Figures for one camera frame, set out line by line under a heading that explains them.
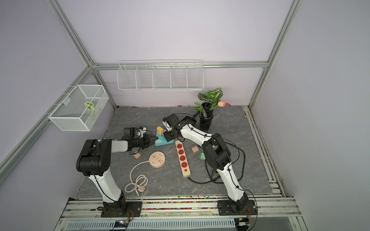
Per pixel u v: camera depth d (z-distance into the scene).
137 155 0.90
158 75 1.00
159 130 0.97
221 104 0.85
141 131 0.93
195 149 0.94
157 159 0.89
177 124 0.77
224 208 0.74
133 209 0.74
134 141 0.85
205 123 1.05
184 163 0.87
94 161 0.51
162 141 0.96
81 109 0.83
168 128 0.86
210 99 0.91
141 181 0.83
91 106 0.81
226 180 0.59
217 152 0.56
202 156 0.91
